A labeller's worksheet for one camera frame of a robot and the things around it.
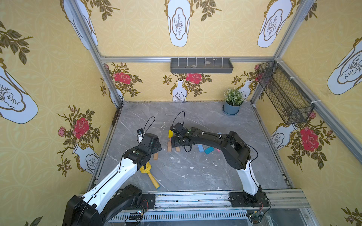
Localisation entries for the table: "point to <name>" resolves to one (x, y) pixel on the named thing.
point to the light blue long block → (201, 148)
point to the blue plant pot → (231, 109)
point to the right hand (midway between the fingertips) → (176, 145)
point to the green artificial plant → (234, 97)
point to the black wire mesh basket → (292, 105)
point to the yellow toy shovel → (146, 169)
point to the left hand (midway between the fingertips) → (152, 144)
